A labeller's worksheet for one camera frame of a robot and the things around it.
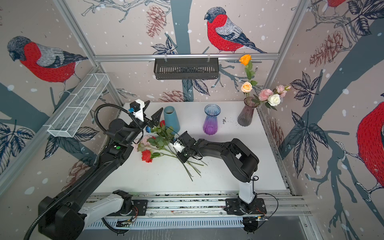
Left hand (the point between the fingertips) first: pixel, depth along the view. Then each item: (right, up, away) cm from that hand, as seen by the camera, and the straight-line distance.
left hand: (153, 104), depth 66 cm
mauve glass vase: (+54, -6, +36) cm, 65 cm away
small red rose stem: (-2, -17, +34) cm, 38 cm away
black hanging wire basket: (+12, +28, +41) cm, 51 cm away
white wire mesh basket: (-44, +1, +13) cm, 46 cm away
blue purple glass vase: (+28, -9, +27) cm, 41 cm away
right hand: (+8, -31, +24) cm, 40 cm away
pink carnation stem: (+67, +9, +16) cm, 70 cm away
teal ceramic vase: (+4, -8, +24) cm, 25 cm away
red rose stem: (-10, -30, +21) cm, 38 cm away
